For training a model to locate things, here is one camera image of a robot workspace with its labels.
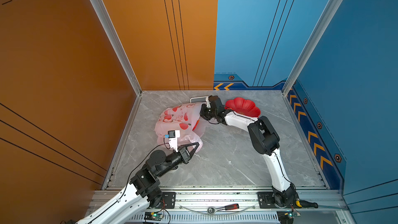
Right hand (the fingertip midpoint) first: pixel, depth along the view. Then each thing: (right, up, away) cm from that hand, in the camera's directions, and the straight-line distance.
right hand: (193, 111), depth 97 cm
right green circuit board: (+45, -48, -27) cm, 71 cm away
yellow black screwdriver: (+53, -42, -27) cm, 73 cm away
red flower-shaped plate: (+34, +3, +11) cm, 36 cm away
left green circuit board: (-17, -48, -27) cm, 57 cm away
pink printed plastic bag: (-4, -4, -10) cm, 12 cm away
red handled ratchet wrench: (+10, -44, -28) cm, 53 cm away
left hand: (+5, -14, -30) cm, 34 cm away
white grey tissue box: (+2, +8, +11) cm, 14 cm away
